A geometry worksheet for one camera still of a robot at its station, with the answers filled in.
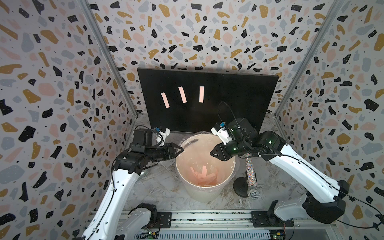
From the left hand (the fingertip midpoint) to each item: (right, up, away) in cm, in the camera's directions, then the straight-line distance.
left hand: (182, 150), depth 68 cm
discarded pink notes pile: (+10, -17, +12) cm, 23 cm away
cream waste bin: (+7, 0, +7) cm, 10 cm away
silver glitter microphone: (+30, -16, -5) cm, 35 cm away
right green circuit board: (+45, -41, +4) cm, 61 cm away
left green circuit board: (-17, -42, +4) cm, 45 cm away
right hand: (+13, -1, -4) cm, 14 cm away
